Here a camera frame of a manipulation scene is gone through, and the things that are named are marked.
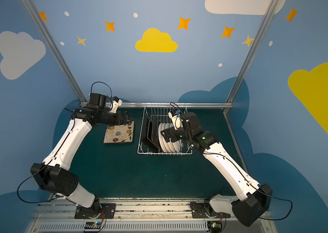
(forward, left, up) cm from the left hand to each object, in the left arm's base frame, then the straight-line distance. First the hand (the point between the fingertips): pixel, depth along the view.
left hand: (126, 118), depth 79 cm
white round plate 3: (-7, -25, -15) cm, 30 cm away
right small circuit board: (-46, -48, -31) cm, 73 cm away
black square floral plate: (+9, +12, -27) cm, 30 cm away
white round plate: (-5, -19, -11) cm, 23 cm away
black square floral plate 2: (-3, -11, -10) cm, 15 cm away
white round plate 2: (-7, -22, -14) cm, 27 cm away
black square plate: (-7, -16, -11) cm, 20 cm away
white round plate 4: (-5, -29, -18) cm, 35 cm away
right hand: (-7, -24, +1) cm, 25 cm away
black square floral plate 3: (-7, -13, -13) cm, 19 cm away
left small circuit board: (-47, +15, -32) cm, 58 cm away
